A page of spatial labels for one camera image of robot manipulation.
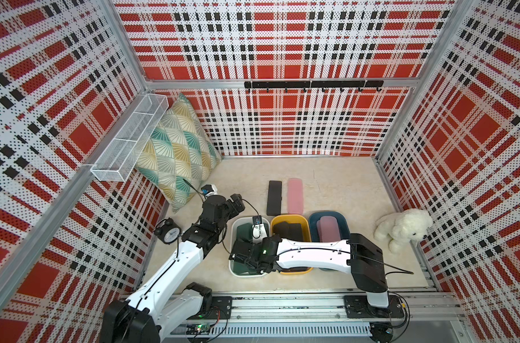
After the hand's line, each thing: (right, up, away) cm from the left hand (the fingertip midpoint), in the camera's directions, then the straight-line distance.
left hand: (236, 200), depth 83 cm
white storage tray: (0, -9, +6) cm, 11 cm away
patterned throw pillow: (-24, +21, +6) cm, 32 cm away
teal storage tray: (+33, -8, +10) cm, 36 cm away
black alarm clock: (-29, -13, +2) cm, 31 cm away
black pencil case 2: (+18, -14, +9) cm, 25 cm away
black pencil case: (+24, -14, +7) cm, 28 cm away
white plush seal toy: (+60, -9, -8) cm, 62 cm away
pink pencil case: (+26, 0, +23) cm, 34 cm away
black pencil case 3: (+15, -1, +23) cm, 27 cm away
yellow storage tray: (+23, -9, +8) cm, 26 cm away
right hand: (+10, -15, -3) cm, 19 cm away
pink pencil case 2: (+38, -14, +10) cm, 42 cm away
